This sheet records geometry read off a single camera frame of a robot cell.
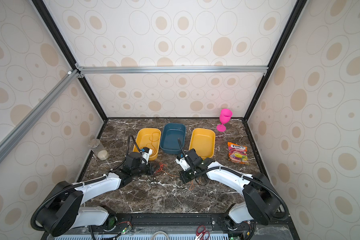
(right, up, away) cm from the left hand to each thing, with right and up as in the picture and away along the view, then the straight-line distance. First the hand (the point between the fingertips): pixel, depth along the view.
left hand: (163, 164), depth 84 cm
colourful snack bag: (+47, +5, +12) cm, 49 cm away
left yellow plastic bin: (-13, +14, +22) cm, 29 cm away
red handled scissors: (+20, -30, -13) cm, 38 cm away
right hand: (+10, -7, -1) cm, 12 cm away
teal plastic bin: (+1, +17, +27) cm, 32 cm away
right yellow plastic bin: (+26, +12, +22) cm, 36 cm away
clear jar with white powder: (-41, +5, +10) cm, 42 cm away
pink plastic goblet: (+40, +29, +18) cm, 53 cm away
